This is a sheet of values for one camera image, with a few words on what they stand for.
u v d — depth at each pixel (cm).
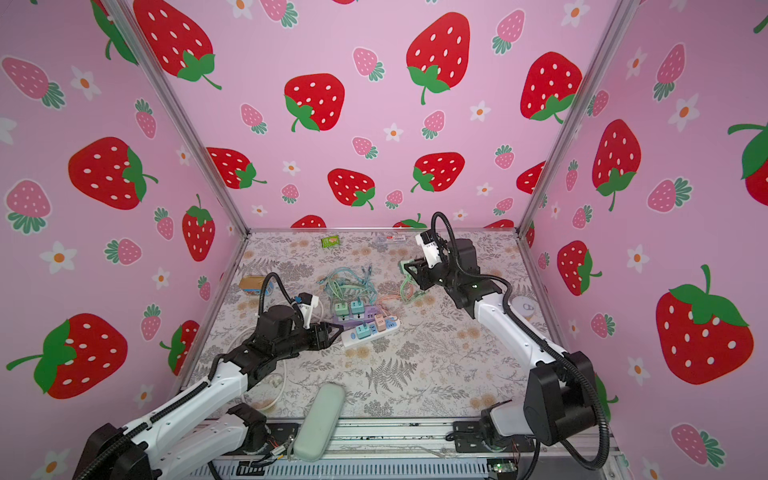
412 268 79
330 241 117
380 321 88
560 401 41
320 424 74
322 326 73
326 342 72
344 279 105
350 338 89
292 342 69
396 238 118
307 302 74
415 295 101
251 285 105
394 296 101
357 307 91
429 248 72
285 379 83
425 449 73
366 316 93
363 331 86
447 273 69
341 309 90
